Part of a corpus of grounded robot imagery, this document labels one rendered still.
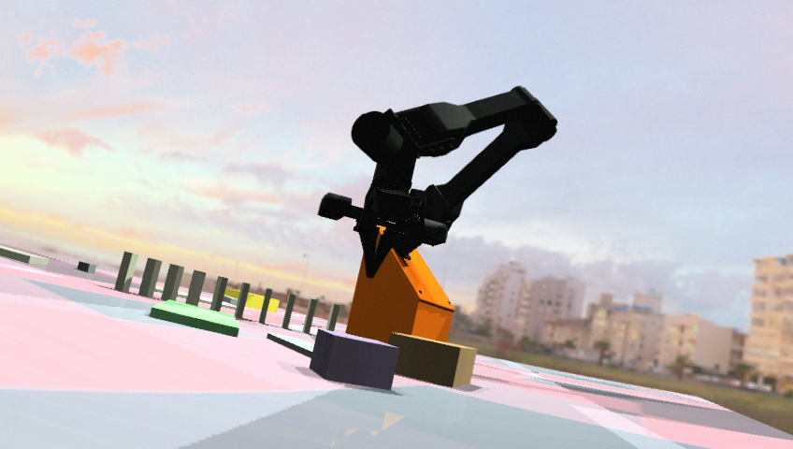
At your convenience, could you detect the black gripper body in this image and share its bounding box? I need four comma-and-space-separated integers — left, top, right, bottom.
318, 168, 448, 246

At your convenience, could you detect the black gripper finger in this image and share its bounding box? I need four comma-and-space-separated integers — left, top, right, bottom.
353, 223, 380, 278
370, 230, 408, 279

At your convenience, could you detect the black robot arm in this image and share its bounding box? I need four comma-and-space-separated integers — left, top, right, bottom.
351, 85, 557, 231

